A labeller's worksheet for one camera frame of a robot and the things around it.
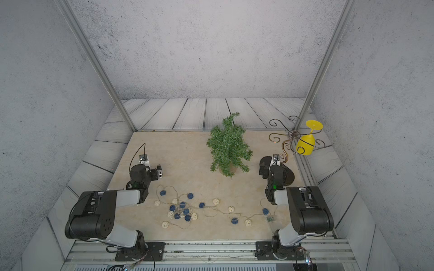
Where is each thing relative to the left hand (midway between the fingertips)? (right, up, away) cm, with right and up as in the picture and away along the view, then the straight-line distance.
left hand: (153, 165), depth 94 cm
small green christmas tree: (+41, +10, -20) cm, 47 cm away
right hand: (+67, +1, -1) cm, 67 cm away
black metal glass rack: (+70, +14, -19) cm, 74 cm away
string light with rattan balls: (+19, -20, -9) cm, 29 cm away
